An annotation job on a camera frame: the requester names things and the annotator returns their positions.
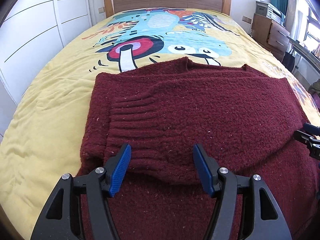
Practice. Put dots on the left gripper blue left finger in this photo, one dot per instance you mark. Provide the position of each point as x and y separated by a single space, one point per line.
61 216

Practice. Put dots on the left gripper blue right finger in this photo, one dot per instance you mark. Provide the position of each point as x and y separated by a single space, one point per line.
261 216

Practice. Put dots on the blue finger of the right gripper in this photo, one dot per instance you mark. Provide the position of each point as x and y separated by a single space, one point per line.
311 129
310 142

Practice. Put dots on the dark red knitted sweater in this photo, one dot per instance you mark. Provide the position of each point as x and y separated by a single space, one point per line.
243 118

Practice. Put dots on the olive jacket on chair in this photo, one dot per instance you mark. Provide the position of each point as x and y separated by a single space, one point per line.
315 88

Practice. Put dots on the glass desk with clutter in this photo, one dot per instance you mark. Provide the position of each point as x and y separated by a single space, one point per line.
304 53

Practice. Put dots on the black bag beside chest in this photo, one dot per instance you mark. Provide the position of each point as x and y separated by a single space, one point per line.
289 60

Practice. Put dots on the yellow printed duvet cover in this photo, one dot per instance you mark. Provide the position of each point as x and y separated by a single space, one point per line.
44 138

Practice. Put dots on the wooden chest of drawers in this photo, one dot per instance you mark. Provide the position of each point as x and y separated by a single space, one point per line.
270 35

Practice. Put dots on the white printer on chest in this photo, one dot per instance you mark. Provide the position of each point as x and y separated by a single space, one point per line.
270 11

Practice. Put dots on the white wardrobe with drawers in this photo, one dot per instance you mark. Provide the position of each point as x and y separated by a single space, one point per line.
32 34

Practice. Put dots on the window with dark frame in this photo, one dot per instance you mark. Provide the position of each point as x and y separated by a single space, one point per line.
309 27

